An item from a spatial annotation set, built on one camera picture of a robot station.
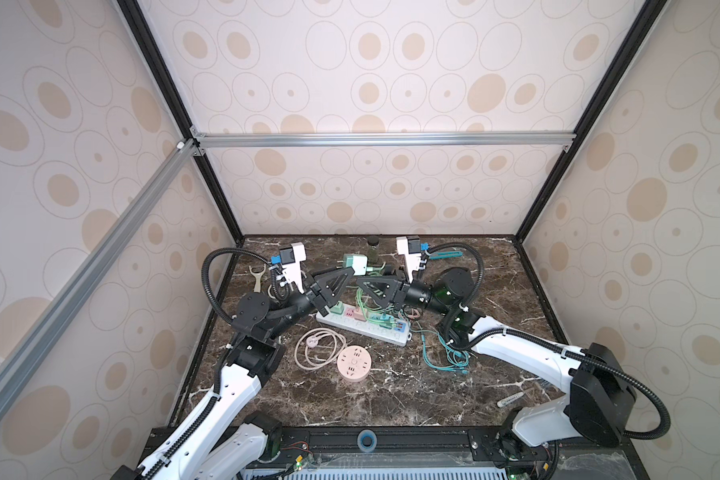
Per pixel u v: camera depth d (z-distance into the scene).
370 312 0.93
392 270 0.65
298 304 0.56
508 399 0.81
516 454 0.65
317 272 0.58
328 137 1.95
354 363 0.85
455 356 0.87
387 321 0.87
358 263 0.59
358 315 0.92
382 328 0.91
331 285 0.56
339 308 0.92
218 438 0.46
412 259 0.58
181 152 0.84
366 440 0.74
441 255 1.16
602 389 0.42
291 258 0.53
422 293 0.59
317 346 0.90
